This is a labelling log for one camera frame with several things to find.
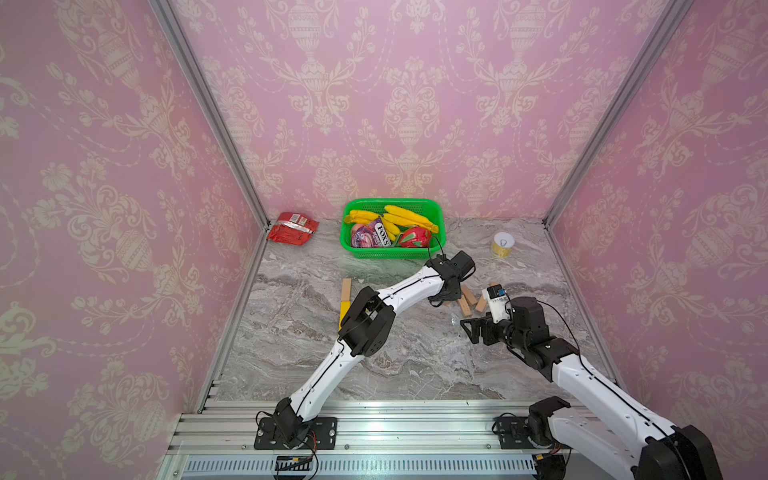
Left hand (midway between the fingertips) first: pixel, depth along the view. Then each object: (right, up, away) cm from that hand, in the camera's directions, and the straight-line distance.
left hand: (449, 296), depth 99 cm
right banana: (-18, +29, +13) cm, 36 cm away
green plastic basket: (-4, +31, +16) cm, 35 cm away
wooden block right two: (+6, +1, -1) cm, 6 cm away
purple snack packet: (-27, +21, +7) cm, 35 cm away
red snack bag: (-58, +23, +17) cm, 65 cm away
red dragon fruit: (-11, +20, +7) cm, 24 cm away
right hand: (+3, -4, -15) cm, 16 cm away
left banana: (-29, +27, +14) cm, 42 cm away
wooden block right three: (+4, -4, -4) cm, 7 cm away
